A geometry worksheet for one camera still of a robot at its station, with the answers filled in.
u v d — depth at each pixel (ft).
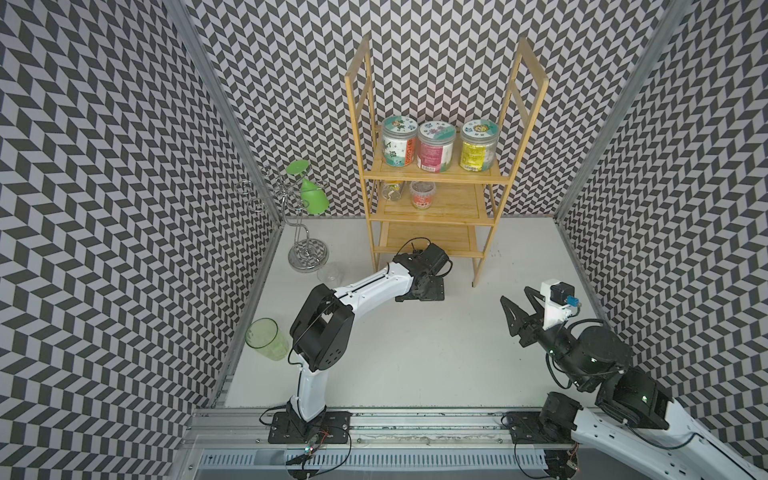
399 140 2.12
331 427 2.36
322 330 1.60
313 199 3.25
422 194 2.46
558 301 1.70
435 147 2.08
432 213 2.60
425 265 2.31
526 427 2.43
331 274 3.29
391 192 2.57
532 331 1.76
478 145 2.03
